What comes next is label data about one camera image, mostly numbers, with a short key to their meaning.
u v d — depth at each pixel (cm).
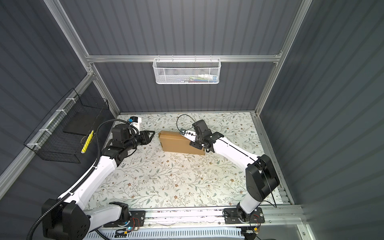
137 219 72
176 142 92
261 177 44
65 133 72
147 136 73
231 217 73
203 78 92
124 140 61
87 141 70
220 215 75
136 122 71
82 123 77
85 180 46
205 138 65
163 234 77
